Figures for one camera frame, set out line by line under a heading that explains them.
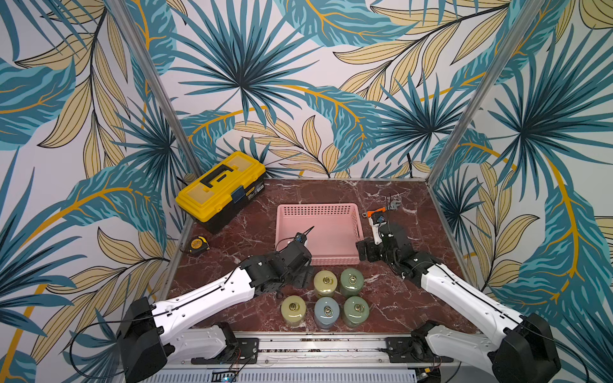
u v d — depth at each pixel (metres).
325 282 0.78
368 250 0.74
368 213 1.10
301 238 0.69
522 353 0.39
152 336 0.39
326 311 0.73
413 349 0.71
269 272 0.53
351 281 0.79
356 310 0.73
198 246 0.93
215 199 0.90
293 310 0.73
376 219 0.73
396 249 0.61
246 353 0.74
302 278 0.67
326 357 0.73
